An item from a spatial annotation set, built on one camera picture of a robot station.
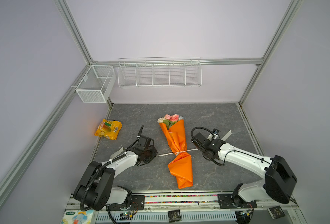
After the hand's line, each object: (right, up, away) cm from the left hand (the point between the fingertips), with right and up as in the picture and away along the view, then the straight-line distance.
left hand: (157, 154), depth 89 cm
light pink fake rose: (+6, +24, +14) cm, 29 cm away
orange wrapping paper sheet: (+14, -3, -10) cm, 17 cm away
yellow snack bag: (-36, +16, +10) cm, 41 cm away
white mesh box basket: (-46, +49, +13) cm, 68 cm away
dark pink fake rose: (+11, +24, +10) cm, 28 cm away
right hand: (+30, +7, -4) cm, 31 cm away
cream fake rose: (+1, +22, +12) cm, 25 cm away
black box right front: (+62, -24, -19) cm, 69 cm away
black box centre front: (+10, -25, -20) cm, 34 cm away
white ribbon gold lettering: (+12, +2, -1) cm, 12 cm away
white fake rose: (+16, +23, +16) cm, 33 cm away
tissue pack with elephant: (-36, -23, -23) cm, 49 cm away
